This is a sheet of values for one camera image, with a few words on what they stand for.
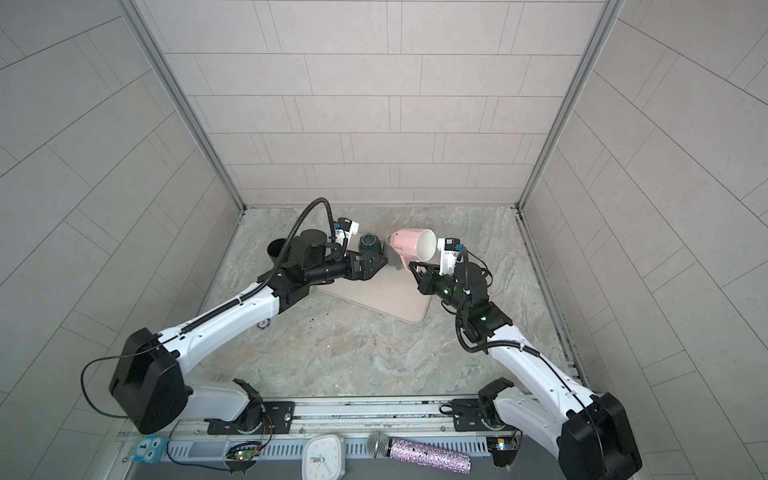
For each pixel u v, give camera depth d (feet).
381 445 2.11
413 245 2.36
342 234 2.23
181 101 2.84
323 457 2.08
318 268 2.00
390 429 2.31
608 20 2.36
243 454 2.10
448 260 2.23
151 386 1.28
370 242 3.04
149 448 2.14
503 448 2.23
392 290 3.12
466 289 1.82
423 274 2.42
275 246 3.08
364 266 2.13
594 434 1.25
